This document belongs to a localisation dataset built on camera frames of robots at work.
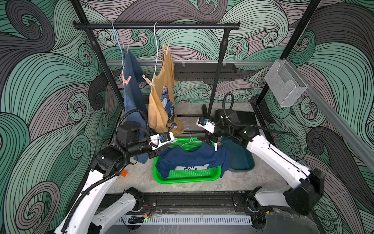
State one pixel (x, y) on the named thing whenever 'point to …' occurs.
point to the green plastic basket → (211, 175)
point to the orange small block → (124, 173)
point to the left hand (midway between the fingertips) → (167, 136)
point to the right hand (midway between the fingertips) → (200, 128)
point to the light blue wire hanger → (191, 137)
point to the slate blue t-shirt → (135, 95)
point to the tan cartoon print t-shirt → (161, 113)
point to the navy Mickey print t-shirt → (177, 158)
